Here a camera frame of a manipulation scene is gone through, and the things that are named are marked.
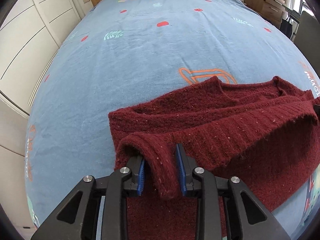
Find wooden drawer cabinet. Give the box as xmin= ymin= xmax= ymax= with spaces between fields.
xmin=243 ymin=0 xmax=286 ymax=23

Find dark red knit sweater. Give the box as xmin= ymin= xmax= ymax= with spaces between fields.
xmin=108 ymin=76 xmax=320 ymax=240

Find grey chair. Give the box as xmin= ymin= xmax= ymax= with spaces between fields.
xmin=293 ymin=10 xmax=320 ymax=48

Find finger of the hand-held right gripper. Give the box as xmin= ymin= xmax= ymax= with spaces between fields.
xmin=313 ymin=96 xmax=320 ymax=118

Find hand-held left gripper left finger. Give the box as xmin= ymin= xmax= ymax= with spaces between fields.
xmin=30 ymin=155 xmax=146 ymax=240

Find blue printed bed sheet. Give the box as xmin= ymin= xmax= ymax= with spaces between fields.
xmin=24 ymin=0 xmax=320 ymax=240

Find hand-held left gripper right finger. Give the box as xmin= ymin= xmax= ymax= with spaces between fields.
xmin=175 ymin=143 xmax=292 ymax=240

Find black bag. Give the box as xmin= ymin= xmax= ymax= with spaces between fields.
xmin=279 ymin=17 xmax=294 ymax=40

